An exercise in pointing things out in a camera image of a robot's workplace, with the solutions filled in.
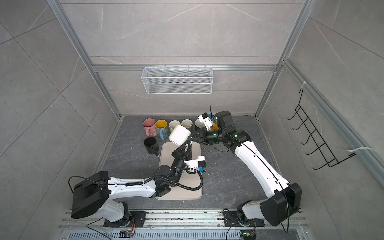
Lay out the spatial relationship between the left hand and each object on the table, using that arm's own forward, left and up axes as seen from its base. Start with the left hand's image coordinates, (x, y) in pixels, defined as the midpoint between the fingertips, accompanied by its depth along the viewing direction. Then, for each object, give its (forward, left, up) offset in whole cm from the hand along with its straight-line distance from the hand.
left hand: (184, 137), depth 67 cm
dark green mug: (+28, -9, -23) cm, 38 cm away
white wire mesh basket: (+50, +5, -2) cm, 51 cm away
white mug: (+1, +2, +1) cm, 3 cm away
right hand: (+1, -2, -2) cm, 3 cm away
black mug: (+13, +23, -27) cm, 37 cm away
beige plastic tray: (-8, -3, -33) cm, 34 cm away
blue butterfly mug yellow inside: (+29, +17, -24) cm, 41 cm away
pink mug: (+29, +26, -24) cm, 46 cm away
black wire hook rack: (-5, -60, +1) cm, 60 cm away
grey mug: (+29, 0, -23) cm, 38 cm away
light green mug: (+29, +9, -24) cm, 38 cm away
